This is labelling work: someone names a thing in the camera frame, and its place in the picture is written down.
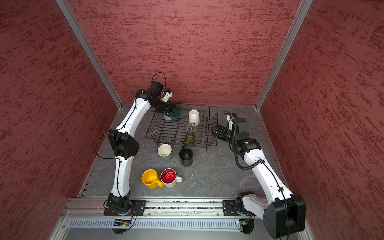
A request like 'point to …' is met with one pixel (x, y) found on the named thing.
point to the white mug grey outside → (164, 151)
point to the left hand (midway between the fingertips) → (172, 112)
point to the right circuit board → (248, 225)
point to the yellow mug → (150, 179)
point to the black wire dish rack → (160, 130)
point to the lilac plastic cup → (167, 118)
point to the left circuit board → (120, 226)
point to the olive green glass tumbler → (189, 139)
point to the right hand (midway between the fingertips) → (215, 133)
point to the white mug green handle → (175, 115)
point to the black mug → (186, 156)
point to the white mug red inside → (169, 178)
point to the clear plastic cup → (191, 127)
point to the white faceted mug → (194, 116)
